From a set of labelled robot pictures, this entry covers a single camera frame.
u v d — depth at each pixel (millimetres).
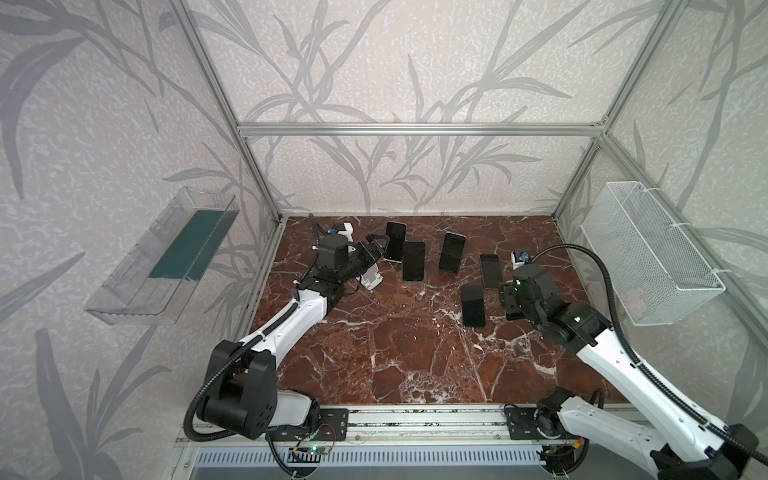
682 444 393
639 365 438
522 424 733
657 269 620
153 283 635
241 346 435
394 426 752
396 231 990
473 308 940
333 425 729
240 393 415
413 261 975
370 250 735
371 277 987
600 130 937
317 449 707
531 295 552
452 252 1054
